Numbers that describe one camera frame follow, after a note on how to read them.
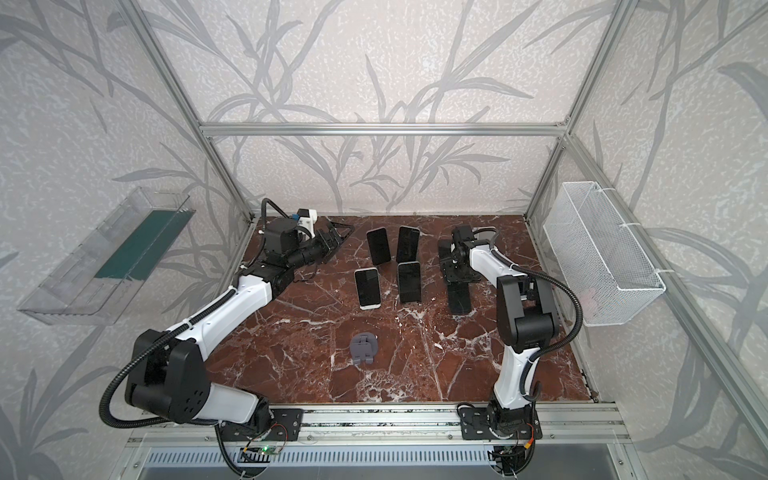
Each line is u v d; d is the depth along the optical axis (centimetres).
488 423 73
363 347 87
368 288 90
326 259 75
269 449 70
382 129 98
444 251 109
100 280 65
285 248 64
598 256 64
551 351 52
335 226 73
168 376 42
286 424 73
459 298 94
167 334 44
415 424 75
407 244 101
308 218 77
